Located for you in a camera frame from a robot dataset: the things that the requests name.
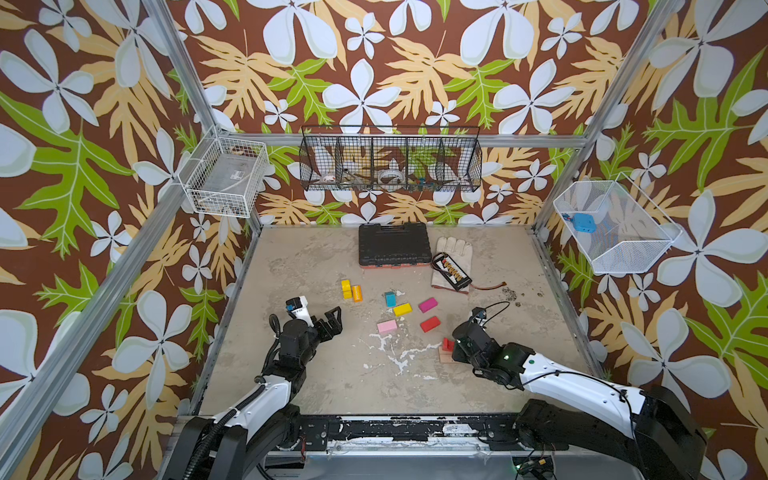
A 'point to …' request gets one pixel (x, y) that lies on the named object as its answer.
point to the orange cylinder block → (357, 293)
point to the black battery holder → (450, 269)
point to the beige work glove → (461, 253)
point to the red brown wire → (488, 287)
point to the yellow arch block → (346, 289)
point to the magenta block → (428, 304)
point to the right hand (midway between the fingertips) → (453, 343)
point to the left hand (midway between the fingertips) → (327, 308)
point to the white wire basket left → (223, 176)
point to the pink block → (386, 327)
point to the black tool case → (394, 247)
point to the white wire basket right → (629, 234)
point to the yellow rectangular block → (402, 309)
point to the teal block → (391, 299)
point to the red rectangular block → (430, 324)
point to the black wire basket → (391, 158)
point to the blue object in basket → (584, 222)
